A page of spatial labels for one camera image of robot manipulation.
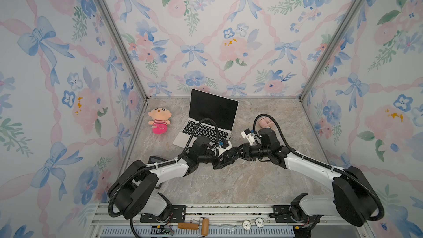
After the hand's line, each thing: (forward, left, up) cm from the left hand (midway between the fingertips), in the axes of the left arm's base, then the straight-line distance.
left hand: (231, 155), depth 80 cm
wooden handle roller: (-28, +13, -10) cm, 33 cm away
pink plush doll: (+27, +42, -4) cm, 50 cm away
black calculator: (+1, +41, -8) cm, 42 cm away
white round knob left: (-27, -6, -11) cm, 30 cm away
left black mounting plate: (-23, +26, -11) cm, 36 cm away
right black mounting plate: (-23, -22, -10) cm, 34 cm away
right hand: (0, -1, +2) cm, 2 cm away
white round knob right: (-26, -11, -10) cm, 30 cm away
